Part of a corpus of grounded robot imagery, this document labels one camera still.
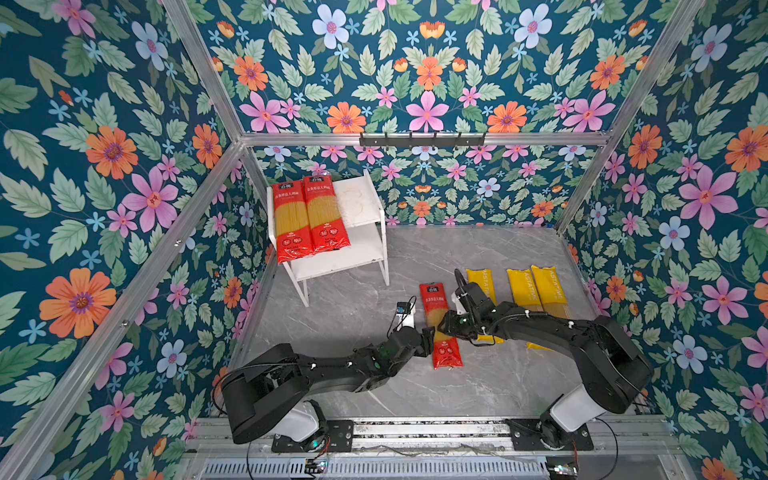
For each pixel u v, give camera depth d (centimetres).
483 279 101
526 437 72
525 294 99
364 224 78
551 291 99
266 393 43
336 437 73
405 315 74
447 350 85
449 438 75
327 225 72
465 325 76
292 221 74
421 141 93
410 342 64
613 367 45
